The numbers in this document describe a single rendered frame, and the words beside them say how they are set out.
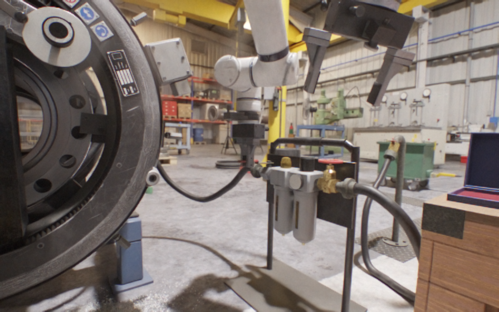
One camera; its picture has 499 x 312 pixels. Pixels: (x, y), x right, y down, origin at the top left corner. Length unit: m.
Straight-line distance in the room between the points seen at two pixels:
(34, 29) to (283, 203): 0.78
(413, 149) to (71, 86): 3.13
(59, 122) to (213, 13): 12.72
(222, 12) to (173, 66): 12.84
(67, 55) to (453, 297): 0.81
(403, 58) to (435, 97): 6.10
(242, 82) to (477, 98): 10.42
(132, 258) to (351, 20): 1.01
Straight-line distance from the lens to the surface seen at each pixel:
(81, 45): 0.65
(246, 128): 0.87
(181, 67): 0.74
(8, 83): 0.63
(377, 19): 0.47
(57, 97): 0.76
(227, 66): 0.76
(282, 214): 0.91
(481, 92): 10.96
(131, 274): 1.13
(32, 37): 0.65
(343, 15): 0.46
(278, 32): 0.68
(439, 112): 6.54
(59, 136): 0.76
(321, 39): 0.46
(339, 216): 0.85
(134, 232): 1.07
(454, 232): 0.50
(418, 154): 3.30
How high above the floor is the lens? 0.57
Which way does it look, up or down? 4 degrees down
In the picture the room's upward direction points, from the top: 1 degrees clockwise
